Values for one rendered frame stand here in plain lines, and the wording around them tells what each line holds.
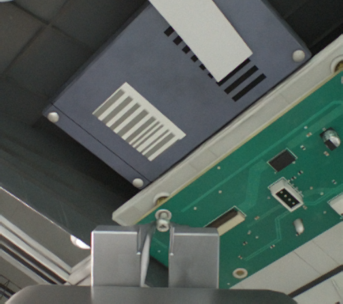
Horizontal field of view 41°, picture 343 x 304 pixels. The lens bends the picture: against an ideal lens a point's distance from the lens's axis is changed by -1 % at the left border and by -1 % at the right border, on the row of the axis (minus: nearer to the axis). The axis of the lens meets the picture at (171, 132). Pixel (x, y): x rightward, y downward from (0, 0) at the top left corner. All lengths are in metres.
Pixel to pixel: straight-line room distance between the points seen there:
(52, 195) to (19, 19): 0.07
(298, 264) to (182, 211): 0.07
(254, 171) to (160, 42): 0.06
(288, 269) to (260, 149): 0.08
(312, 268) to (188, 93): 0.11
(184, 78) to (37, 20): 0.05
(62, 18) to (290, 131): 0.09
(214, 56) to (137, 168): 0.05
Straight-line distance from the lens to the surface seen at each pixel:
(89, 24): 0.17
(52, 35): 0.17
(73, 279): 1.17
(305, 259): 0.22
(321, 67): 0.17
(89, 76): 0.16
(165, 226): 0.18
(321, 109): 0.16
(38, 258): 1.15
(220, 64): 0.15
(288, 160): 0.17
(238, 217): 0.18
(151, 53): 0.15
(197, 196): 0.18
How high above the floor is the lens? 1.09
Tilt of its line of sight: 23 degrees up
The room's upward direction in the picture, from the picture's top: 129 degrees counter-clockwise
